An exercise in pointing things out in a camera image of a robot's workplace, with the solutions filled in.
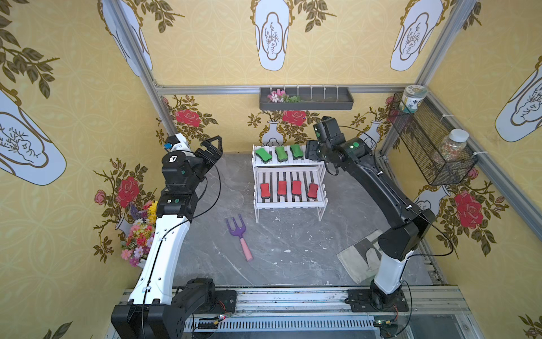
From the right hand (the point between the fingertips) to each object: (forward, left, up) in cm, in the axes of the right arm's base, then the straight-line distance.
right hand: (321, 145), depth 81 cm
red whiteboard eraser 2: (-8, +15, -18) cm, 25 cm away
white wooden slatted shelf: (-2, +14, -19) cm, 24 cm away
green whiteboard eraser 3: (-1, +9, -2) cm, 10 cm away
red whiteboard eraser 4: (-8, +2, -19) cm, 21 cm away
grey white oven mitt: (-32, -17, -31) cm, 48 cm away
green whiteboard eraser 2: (-3, +15, -3) cm, 16 cm away
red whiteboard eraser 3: (-7, +9, -18) cm, 21 cm away
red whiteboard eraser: (-9, +22, -18) cm, 30 cm away
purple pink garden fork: (-23, +33, -30) cm, 50 cm away
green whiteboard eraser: (-3, +23, -3) cm, 23 cm away
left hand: (-10, +40, +9) cm, 42 cm away
